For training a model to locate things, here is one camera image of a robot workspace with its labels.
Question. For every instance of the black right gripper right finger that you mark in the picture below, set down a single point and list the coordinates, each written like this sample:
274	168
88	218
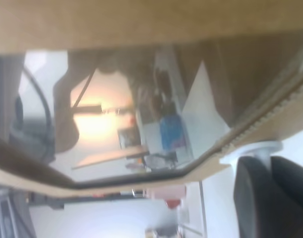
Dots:
290	188

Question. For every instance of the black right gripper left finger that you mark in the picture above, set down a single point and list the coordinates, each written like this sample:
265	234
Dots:
261	206

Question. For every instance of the brown cardboard shoebox drawer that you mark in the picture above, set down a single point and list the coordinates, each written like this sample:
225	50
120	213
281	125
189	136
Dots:
100	96

